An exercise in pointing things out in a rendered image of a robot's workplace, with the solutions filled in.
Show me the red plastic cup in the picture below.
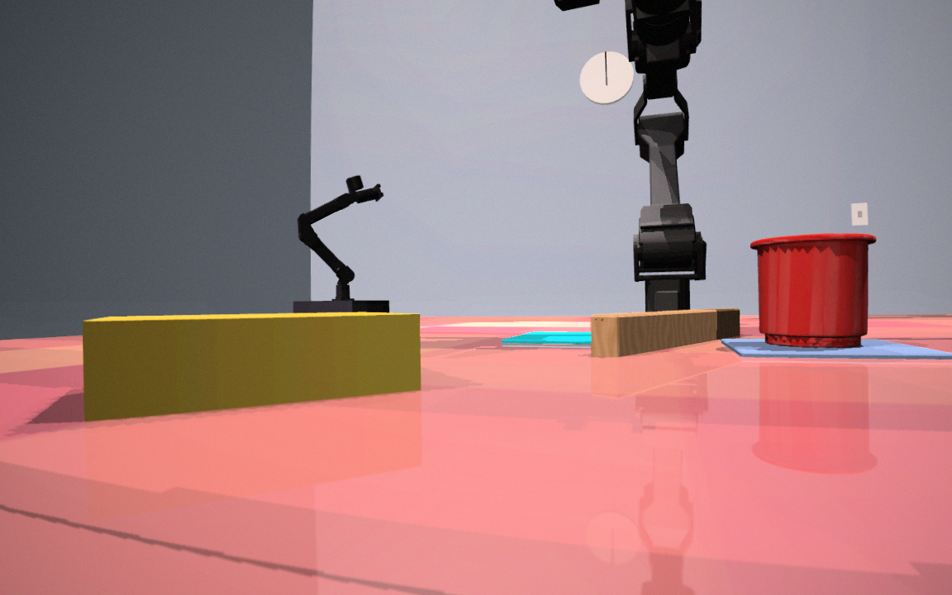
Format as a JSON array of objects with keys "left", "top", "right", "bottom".
[{"left": 750, "top": 233, "right": 876, "bottom": 348}]

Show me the brown wooden beam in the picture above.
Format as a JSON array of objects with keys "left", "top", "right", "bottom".
[{"left": 590, "top": 308, "right": 740, "bottom": 357}]

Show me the olive-brown rectangular block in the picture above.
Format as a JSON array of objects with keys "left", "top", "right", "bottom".
[{"left": 83, "top": 312, "right": 421, "bottom": 422}]

